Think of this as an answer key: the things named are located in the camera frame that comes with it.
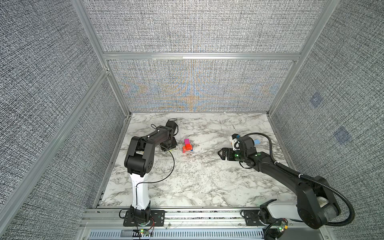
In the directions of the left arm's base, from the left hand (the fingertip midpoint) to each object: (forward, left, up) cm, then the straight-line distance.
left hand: (171, 148), depth 101 cm
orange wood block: (-4, -9, +4) cm, 11 cm away
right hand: (-11, -32, +9) cm, 35 cm away
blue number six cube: (-4, -13, +2) cm, 14 cm away
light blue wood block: (0, -58, +3) cm, 58 cm away
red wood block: (-4, -11, +6) cm, 13 cm away
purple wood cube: (+1, -10, +5) cm, 12 cm away
